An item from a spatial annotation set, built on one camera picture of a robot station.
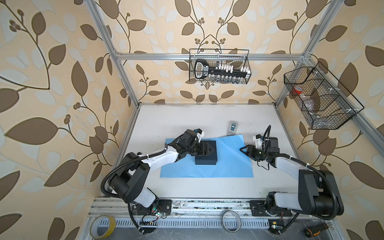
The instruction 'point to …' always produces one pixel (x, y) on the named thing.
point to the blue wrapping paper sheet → (232, 162)
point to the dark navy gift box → (211, 159)
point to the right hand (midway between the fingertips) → (242, 151)
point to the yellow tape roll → (94, 224)
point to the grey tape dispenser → (232, 127)
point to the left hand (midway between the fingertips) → (209, 148)
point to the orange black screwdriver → (315, 230)
